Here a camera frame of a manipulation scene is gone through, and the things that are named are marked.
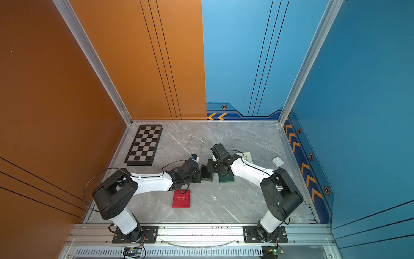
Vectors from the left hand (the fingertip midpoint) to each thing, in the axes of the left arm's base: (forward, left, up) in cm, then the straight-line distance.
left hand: (203, 171), depth 91 cm
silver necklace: (+20, +2, -2) cm, 21 cm away
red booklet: (-17, +11, 0) cm, 20 cm away
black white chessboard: (+17, +39, +1) cm, 43 cm away
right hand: (+1, -3, +4) cm, 5 cm away
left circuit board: (-37, +29, -5) cm, 48 cm away
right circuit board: (-37, -31, -3) cm, 48 cm away
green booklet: (-3, -15, -2) cm, 15 cm away
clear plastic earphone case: (+8, -45, -1) cm, 45 cm away
